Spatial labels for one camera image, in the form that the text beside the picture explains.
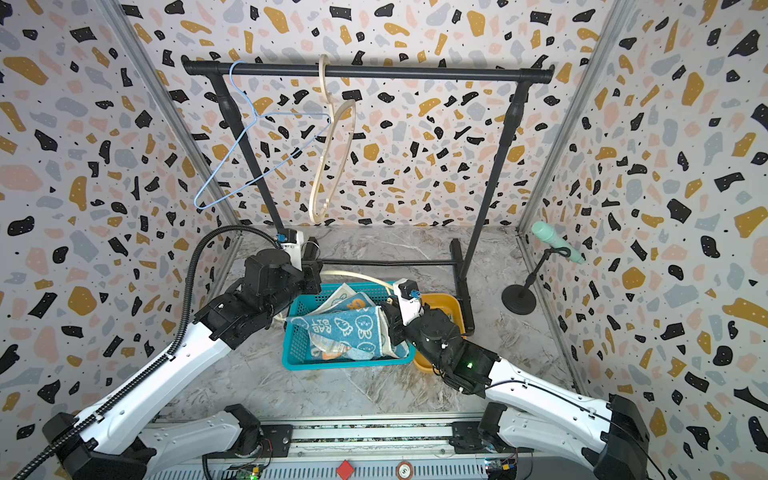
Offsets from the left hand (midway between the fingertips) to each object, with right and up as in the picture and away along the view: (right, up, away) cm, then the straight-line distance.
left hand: (328, 261), depth 71 cm
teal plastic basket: (-12, -27, +12) cm, 32 cm away
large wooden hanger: (+9, -4, 0) cm, 10 cm away
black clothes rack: (+38, -11, +29) cm, 49 cm away
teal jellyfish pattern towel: (+6, -18, +6) cm, 19 cm away
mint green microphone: (+54, +7, +3) cm, 55 cm away
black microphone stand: (+58, -14, +31) cm, 67 cm away
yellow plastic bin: (+33, -15, +23) cm, 43 cm away
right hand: (+15, -9, -2) cm, 18 cm away
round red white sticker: (+18, -49, -1) cm, 52 cm away
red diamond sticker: (+4, -48, -2) cm, 49 cm away
